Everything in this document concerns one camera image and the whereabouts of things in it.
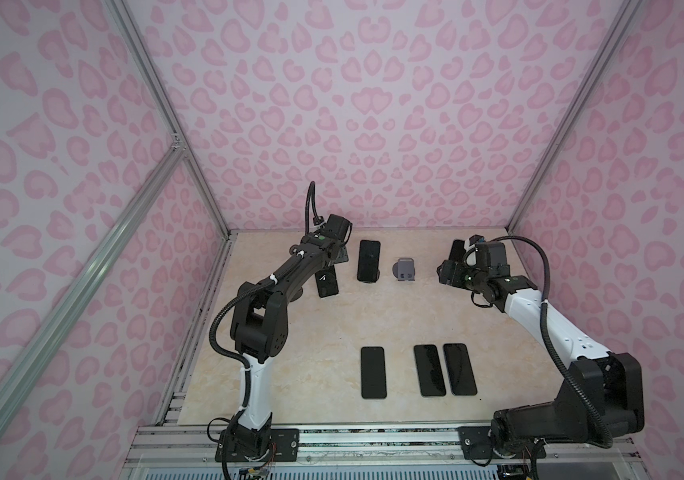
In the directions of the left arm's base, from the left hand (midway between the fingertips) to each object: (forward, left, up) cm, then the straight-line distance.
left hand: (329, 249), depth 96 cm
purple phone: (-35, -37, -13) cm, 52 cm away
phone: (-7, +1, -8) cm, 11 cm away
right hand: (-11, -37, +3) cm, 38 cm away
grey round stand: (-9, +11, -14) cm, 20 cm away
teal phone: (-35, -13, -13) cm, 39 cm away
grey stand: (+1, -26, -12) cm, 29 cm away
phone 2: (0, -13, -6) cm, 15 cm away
